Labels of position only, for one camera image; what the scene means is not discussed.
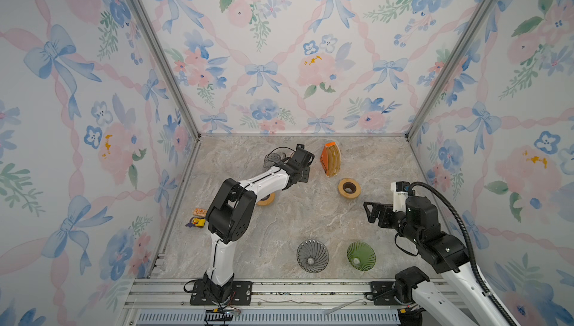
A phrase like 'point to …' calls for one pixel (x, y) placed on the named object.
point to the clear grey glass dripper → (312, 256)
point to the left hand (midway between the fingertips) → (302, 169)
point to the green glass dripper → (361, 256)
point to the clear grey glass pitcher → (276, 156)
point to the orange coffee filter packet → (330, 159)
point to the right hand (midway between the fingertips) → (374, 204)
